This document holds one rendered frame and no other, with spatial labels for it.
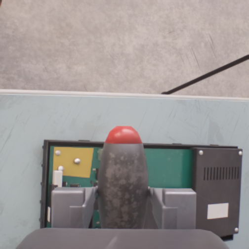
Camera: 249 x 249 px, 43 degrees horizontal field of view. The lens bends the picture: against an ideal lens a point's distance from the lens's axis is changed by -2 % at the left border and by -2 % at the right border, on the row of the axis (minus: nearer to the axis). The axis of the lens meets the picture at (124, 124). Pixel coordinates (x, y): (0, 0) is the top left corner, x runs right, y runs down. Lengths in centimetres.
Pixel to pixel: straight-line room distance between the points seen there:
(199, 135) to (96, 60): 107
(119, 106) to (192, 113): 11
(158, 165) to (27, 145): 15
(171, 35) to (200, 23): 21
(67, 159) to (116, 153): 18
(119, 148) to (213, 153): 27
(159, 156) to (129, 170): 23
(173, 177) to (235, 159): 9
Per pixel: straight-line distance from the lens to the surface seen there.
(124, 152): 16
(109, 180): 16
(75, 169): 34
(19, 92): 34
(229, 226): 45
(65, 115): 35
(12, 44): 138
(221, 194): 43
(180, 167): 40
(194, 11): 181
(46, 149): 33
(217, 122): 45
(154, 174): 38
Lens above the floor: 133
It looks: 64 degrees down
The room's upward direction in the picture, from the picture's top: 89 degrees clockwise
